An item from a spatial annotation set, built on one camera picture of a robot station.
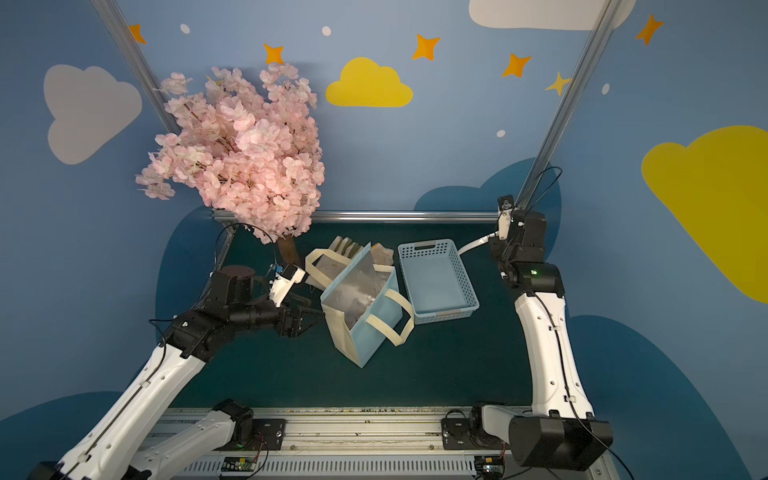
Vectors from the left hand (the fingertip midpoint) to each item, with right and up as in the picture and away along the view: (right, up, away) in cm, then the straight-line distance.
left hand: (315, 304), depth 69 cm
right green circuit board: (+42, -41, +4) cm, 59 cm away
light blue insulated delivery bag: (+8, -3, +27) cm, 29 cm away
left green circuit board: (-19, -40, +3) cm, 44 cm away
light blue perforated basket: (+35, +1, +36) cm, 50 cm away
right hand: (+50, +18, +3) cm, 53 cm away
